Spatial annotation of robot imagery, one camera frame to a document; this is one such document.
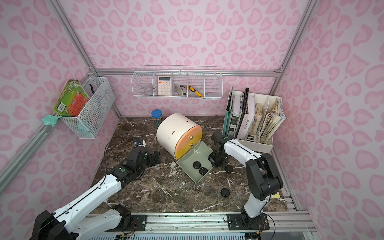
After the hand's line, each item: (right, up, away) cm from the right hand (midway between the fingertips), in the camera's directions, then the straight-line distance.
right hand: (210, 163), depth 89 cm
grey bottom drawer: (-14, 0, +4) cm, 15 cm away
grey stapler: (-19, +46, +11) cm, 52 cm away
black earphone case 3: (+11, -3, 0) cm, 11 cm away
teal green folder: (+9, +29, -7) cm, 32 cm away
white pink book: (+20, +27, -7) cm, 34 cm away
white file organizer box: (+30, +12, +14) cm, 35 cm away
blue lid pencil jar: (-34, +30, +6) cm, 45 cm away
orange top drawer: (-13, +17, -7) cm, 22 cm away
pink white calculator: (-29, +48, +6) cm, 56 cm away
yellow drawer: (-13, +11, -3) cm, 17 cm away
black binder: (+18, +33, -4) cm, 38 cm away
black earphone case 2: (-5, -4, -1) cm, 6 cm away
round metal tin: (-40, +45, +8) cm, 60 cm away
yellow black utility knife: (-12, +47, +9) cm, 49 cm away
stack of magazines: (+35, +25, -2) cm, 43 cm away
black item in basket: (-70, +44, -1) cm, 83 cm away
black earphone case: (-8, -1, +2) cm, 9 cm away
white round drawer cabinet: (-23, +21, -5) cm, 31 cm away
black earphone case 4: (+7, -14, -7) cm, 17 cm away
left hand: (-32, +8, -6) cm, 34 cm away
